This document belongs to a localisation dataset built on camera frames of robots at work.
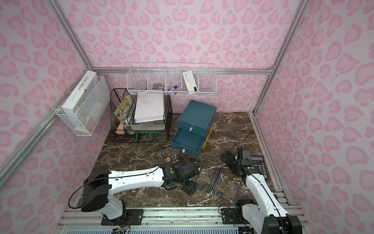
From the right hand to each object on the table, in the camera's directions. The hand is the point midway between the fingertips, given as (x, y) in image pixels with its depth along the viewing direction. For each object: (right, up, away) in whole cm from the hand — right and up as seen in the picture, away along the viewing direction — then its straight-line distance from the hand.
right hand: (225, 158), depth 86 cm
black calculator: (+21, -2, +3) cm, 22 cm away
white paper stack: (-46, +31, +5) cm, 55 cm away
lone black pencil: (+6, -17, -4) cm, 19 cm away
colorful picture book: (-66, +28, +11) cm, 72 cm away
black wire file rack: (-71, +14, +18) cm, 75 cm away
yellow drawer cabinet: (-11, +7, +10) cm, 16 cm away
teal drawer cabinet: (-18, +20, -2) cm, 27 cm away
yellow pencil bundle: (-37, -3, +8) cm, 38 cm away
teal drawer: (-22, +10, +3) cm, 24 cm away
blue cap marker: (-31, +45, +14) cm, 57 cm away
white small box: (-21, +47, +6) cm, 52 cm away
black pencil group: (-6, -13, -1) cm, 14 cm away
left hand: (-19, -11, -9) cm, 24 cm away
